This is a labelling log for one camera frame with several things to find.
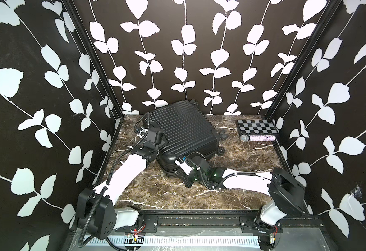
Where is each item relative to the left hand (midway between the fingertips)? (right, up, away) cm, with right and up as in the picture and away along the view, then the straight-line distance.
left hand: (159, 135), depth 83 cm
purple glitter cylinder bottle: (+54, -2, +20) cm, 58 cm away
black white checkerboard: (+66, +5, +28) cm, 72 cm away
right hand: (+9, -20, -5) cm, 23 cm away
